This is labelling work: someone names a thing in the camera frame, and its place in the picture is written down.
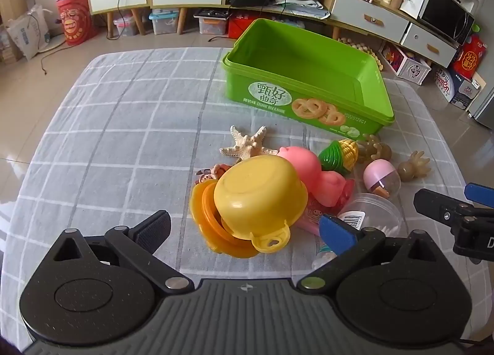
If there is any small clear storage box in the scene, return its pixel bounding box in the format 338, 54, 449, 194
114, 15, 140, 37

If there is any small clear plastic bottle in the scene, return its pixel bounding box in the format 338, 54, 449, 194
312, 245, 336, 269

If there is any grey checked tablecloth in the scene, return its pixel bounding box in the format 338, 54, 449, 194
0, 46, 494, 355

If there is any pink capsule ball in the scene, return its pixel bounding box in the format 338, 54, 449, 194
363, 160, 402, 199

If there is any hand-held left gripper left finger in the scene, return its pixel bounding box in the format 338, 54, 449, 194
53, 210, 194, 296

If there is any red printed bag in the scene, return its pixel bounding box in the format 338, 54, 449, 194
57, 0, 97, 46

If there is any red flat box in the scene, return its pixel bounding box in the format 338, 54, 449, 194
228, 13, 263, 39

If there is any yellow egg tray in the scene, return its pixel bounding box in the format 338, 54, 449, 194
334, 36, 383, 70

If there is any orange toy lid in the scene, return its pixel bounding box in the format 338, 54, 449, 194
189, 179, 260, 259

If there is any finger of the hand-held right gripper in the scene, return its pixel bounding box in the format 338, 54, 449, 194
414, 188, 479, 229
464, 183, 494, 207

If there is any blue-lidded clear storage box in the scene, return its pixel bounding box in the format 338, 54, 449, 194
149, 10, 180, 35

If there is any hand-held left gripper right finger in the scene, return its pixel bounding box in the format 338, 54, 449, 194
296, 215, 444, 294

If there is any clear cotton swab jar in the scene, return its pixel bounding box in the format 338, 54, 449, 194
337, 193, 402, 238

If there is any beige starfish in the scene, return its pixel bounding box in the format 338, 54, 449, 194
219, 124, 279, 163

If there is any green plastic cookie box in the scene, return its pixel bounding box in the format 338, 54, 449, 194
222, 19, 395, 136

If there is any clear box with black top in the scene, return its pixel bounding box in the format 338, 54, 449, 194
197, 10, 230, 35

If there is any brown claw massager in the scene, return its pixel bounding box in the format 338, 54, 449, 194
397, 150, 431, 182
357, 134, 392, 165

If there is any toy corn cob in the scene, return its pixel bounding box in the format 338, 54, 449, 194
318, 139, 359, 175

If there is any small brown figure toy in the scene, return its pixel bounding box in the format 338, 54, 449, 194
196, 164, 232, 186

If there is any white toy crate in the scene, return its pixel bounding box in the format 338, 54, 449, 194
380, 42, 431, 86

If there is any red gift box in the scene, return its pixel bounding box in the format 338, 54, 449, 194
451, 35, 489, 80

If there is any printed cardboard box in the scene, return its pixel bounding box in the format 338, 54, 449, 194
436, 67, 479, 109

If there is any pink pig toy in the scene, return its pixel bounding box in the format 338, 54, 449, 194
277, 145, 355, 209

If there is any yellow toy pot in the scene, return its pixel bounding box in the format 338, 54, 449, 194
213, 157, 308, 253

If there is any stack of folded papers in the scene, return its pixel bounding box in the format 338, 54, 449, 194
274, 0, 330, 20

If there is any white shopping bag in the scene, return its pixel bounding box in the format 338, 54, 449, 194
8, 6, 51, 60

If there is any small pink box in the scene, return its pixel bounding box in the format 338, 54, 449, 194
297, 201, 329, 236

